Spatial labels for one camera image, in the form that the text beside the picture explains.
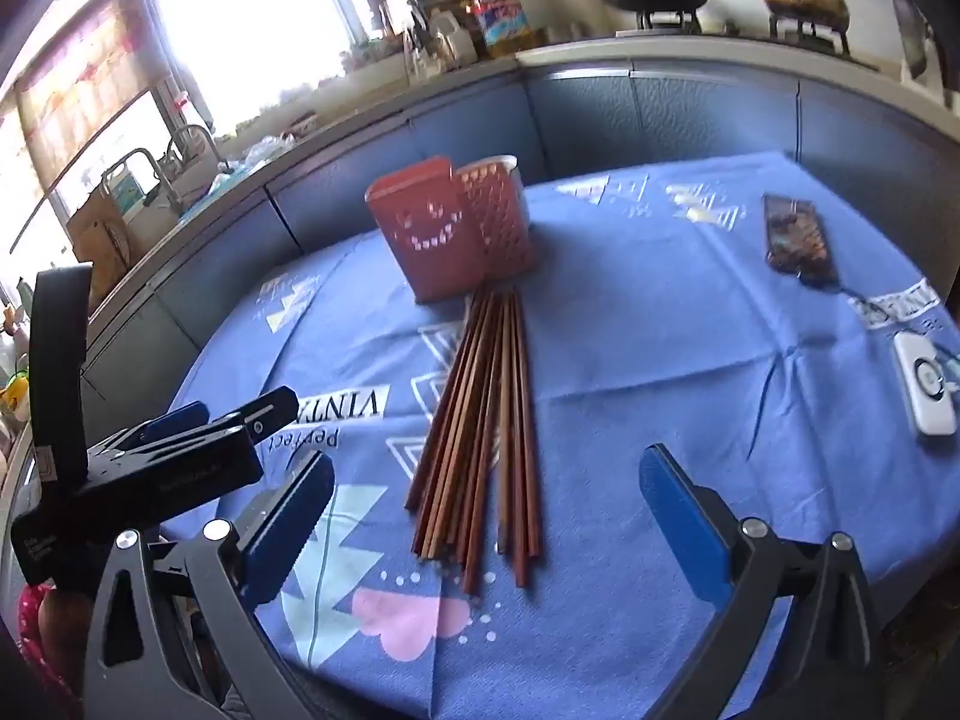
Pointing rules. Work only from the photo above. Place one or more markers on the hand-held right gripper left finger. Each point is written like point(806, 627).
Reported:
point(289, 525)

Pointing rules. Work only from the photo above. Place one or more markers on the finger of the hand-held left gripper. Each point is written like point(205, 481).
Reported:
point(176, 420)
point(202, 465)

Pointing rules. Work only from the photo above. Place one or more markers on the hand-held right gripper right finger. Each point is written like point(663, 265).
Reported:
point(686, 525)

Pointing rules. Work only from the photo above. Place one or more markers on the pile of brown chopsticks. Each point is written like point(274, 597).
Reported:
point(480, 427)

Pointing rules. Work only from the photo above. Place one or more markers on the pink plastic chopstick holder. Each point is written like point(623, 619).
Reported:
point(427, 232)

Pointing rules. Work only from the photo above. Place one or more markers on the cardboard box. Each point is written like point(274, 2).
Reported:
point(97, 240)

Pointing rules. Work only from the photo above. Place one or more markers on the blue printed tablecloth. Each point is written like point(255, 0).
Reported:
point(637, 330)

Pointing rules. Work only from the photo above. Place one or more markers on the red dotted cloth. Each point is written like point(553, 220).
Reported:
point(30, 615)

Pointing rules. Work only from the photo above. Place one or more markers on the metal kitchen faucet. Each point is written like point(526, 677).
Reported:
point(191, 139)

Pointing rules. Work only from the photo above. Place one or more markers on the clear plastic bag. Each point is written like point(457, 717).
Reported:
point(259, 157)

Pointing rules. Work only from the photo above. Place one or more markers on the patterned window blind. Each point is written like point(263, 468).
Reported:
point(82, 82)

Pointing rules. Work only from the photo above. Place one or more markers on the white power bank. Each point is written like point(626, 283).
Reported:
point(926, 382)

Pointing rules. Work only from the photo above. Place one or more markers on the black smartphone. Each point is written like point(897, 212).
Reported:
point(796, 240)

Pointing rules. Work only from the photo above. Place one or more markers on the grey kitchen counter cabinet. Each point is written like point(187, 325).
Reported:
point(585, 112)

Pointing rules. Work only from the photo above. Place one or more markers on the white plastic jug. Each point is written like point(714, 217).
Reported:
point(454, 41)

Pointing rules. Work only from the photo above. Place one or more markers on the gas stove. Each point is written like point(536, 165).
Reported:
point(675, 21)

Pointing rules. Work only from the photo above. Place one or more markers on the colourful food packet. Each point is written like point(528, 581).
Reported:
point(499, 26)

